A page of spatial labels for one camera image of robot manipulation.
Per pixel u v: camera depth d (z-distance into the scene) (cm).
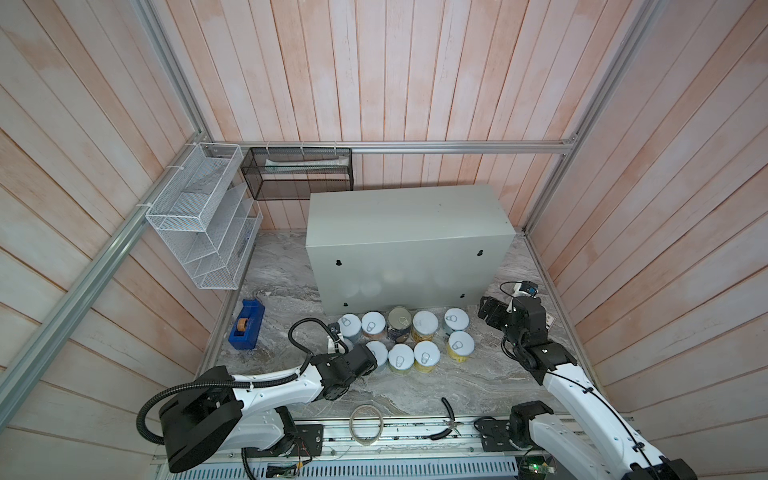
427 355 82
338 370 64
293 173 104
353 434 74
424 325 86
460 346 84
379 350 83
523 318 60
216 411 41
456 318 89
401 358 82
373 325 88
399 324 84
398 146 98
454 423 76
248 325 87
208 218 72
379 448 73
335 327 76
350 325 88
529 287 71
